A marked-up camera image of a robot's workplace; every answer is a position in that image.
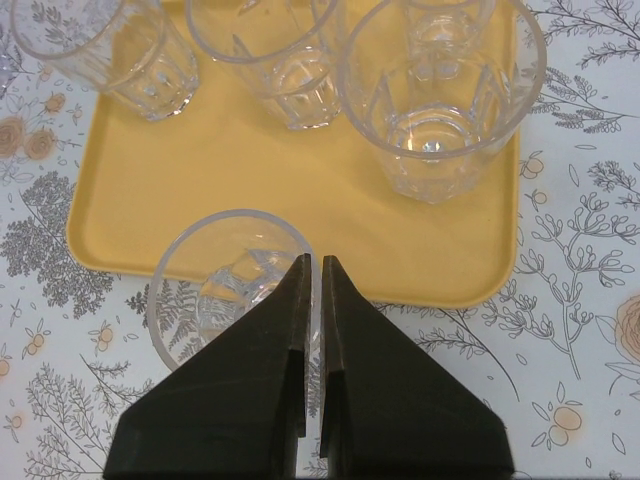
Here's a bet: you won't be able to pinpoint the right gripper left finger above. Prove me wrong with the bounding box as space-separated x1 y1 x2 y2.
103 254 312 479

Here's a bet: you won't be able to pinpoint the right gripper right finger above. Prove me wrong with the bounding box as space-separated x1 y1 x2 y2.
320 256 515 479

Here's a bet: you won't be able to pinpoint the small clear glass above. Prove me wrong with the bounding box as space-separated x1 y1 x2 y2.
146 209 314 371
404 0 496 65

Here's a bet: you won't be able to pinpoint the yellow plastic tray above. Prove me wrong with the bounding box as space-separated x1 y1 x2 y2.
66 0 524 307

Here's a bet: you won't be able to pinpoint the floral patterned table mat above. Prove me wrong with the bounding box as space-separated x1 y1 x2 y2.
1 1 639 479

